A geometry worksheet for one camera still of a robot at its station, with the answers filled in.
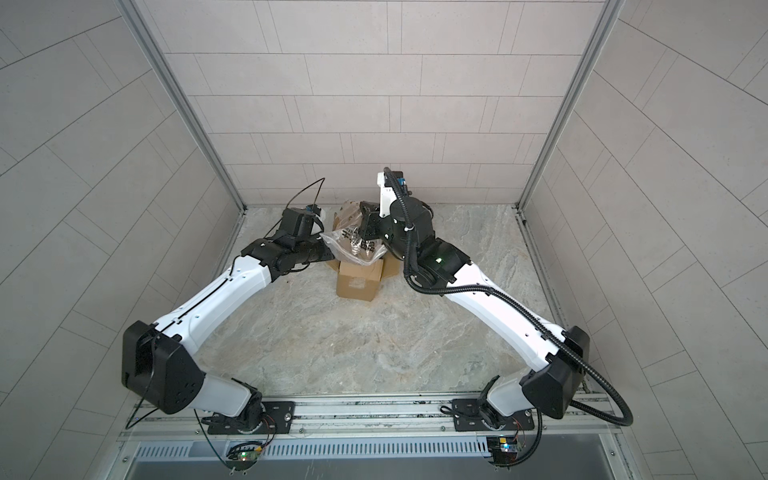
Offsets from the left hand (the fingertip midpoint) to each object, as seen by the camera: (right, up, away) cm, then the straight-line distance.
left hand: (346, 241), depth 81 cm
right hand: (+5, +9, -16) cm, 19 cm away
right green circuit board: (+38, -47, -13) cm, 62 cm away
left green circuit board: (-20, -46, -16) cm, 53 cm away
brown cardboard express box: (+5, -11, 0) cm, 12 cm away
